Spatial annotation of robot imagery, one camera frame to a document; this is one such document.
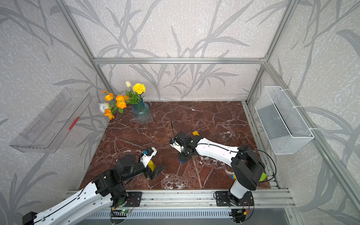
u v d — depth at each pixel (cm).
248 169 43
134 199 72
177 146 74
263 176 46
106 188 52
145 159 62
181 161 74
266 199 76
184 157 74
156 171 64
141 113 99
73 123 68
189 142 63
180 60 94
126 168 55
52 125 69
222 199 73
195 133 99
